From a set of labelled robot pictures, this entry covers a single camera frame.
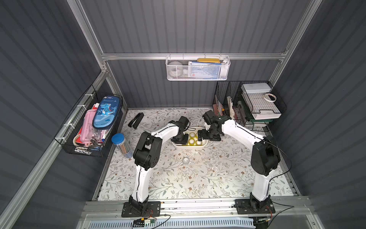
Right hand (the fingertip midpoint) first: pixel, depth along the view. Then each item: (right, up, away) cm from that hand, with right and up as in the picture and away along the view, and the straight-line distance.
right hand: (207, 137), depth 90 cm
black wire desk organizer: (+20, +27, +21) cm, 40 cm away
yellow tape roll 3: (-5, -5, +9) cm, 11 cm away
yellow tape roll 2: (-10, -4, +9) cm, 14 cm away
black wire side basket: (-65, +4, -28) cm, 71 cm away
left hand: (-15, -4, +8) cm, 17 cm away
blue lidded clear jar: (-51, 0, -12) cm, 53 cm away
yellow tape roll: (-9, +1, +12) cm, 15 cm away
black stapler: (-53, +10, +21) cm, 58 cm away
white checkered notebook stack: (+38, +21, +4) cm, 44 cm away
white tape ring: (+44, +24, +7) cm, 51 cm away
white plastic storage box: (-9, +6, -8) cm, 13 cm away
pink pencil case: (-59, +3, -24) cm, 63 cm away
